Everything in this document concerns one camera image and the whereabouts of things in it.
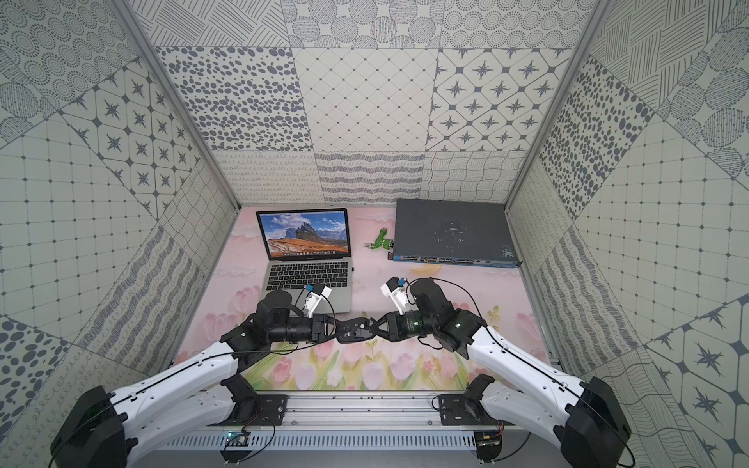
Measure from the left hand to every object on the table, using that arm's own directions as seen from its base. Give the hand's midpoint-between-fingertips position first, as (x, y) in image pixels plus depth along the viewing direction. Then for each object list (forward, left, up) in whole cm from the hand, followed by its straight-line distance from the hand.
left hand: (347, 320), depth 72 cm
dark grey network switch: (+41, -34, -13) cm, 55 cm away
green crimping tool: (+37, -7, -15) cm, 40 cm away
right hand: (-2, -7, -2) cm, 8 cm away
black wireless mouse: (-2, -2, -1) cm, 3 cm away
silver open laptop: (+31, +18, -10) cm, 37 cm away
